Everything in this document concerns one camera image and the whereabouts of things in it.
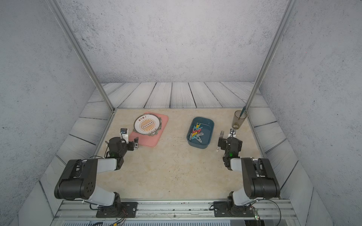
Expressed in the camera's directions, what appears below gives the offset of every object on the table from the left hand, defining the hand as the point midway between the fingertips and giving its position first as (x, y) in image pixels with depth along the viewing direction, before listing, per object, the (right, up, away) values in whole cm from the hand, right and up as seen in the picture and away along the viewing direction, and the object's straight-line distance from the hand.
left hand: (132, 136), depth 94 cm
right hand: (+65, 0, -1) cm, 65 cm away
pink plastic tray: (+12, -3, +8) cm, 15 cm away
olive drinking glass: (+73, +9, +9) cm, 74 cm away
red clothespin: (+44, +3, +11) cm, 45 cm away
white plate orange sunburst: (+6, +8, +14) cm, 17 cm away
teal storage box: (+46, +2, +11) cm, 47 cm away
